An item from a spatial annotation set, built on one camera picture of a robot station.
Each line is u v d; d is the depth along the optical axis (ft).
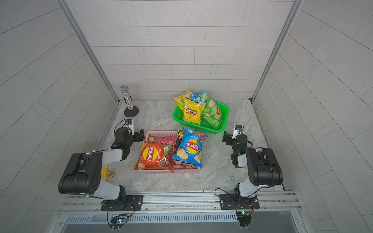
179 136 2.73
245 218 2.23
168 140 2.78
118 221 2.14
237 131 2.60
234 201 2.32
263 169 1.48
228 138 2.72
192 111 3.08
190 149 2.41
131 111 3.54
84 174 1.43
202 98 3.25
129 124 2.53
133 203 2.32
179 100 3.18
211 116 3.06
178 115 3.26
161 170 2.52
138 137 2.71
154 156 2.38
